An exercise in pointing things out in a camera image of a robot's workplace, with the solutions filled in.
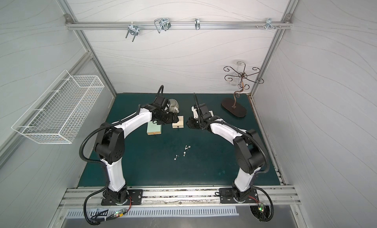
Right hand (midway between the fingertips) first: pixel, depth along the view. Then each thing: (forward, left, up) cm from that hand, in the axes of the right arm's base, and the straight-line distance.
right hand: (187, 122), depth 91 cm
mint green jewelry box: (-1, +23, -7) cm, 24 cm away
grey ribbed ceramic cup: (+15, +11, -3) cm, 18 cm away
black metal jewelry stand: (+26, -31, -11) cm, 42 cm away
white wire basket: (-14, +60, +22) cm, 65 cm away
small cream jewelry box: (+2, +5, -5) cm, 8 cm away
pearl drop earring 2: (-19, +6, -10) cm, 23 cm away
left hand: (+2, +9, -1) cm, 9 cm away
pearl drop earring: (-12, 0, -10) cm, 16 cm away
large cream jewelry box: (0, -5, +9) cm, 11 cm away
